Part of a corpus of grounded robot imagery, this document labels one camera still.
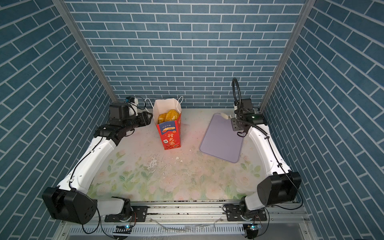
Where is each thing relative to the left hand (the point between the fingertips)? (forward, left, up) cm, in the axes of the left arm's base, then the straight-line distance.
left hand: (149, 114), depth 77 cm
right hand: (-1, -48, -4) cm, 48 cm away
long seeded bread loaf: (+9, -10, -10) cm, 17 cm away
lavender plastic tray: (+5, -42, -31) cm, 52 cm away
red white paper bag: (-3, -10, -12) cm, 16 cm away
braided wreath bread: (+10, -3, -14) cm, 17 cm away
